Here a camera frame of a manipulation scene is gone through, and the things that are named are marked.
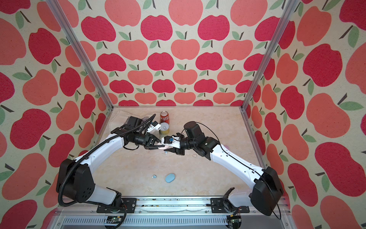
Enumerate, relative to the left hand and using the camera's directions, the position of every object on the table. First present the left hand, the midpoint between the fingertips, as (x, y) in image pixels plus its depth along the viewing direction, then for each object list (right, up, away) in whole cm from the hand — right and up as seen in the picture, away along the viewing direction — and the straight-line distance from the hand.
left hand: (163, 150), depth 69 cm
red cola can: (-3, +17, +32) cm, 36 cm away
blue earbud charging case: (+2, -19, +14) cm, 24 cm away
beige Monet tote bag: (-37, +17, +37) cm, 55 cm away
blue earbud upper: (+2, -1, 0) cm, 2 cm away
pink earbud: (+18, -9, +23) cm, 30 cm away
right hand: (+2, +2, +3) cm, 4 cm away
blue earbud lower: (-7, -19, +15) cm, 25 cm away
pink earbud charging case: (+1, +1, 0) cm, 2 cm away
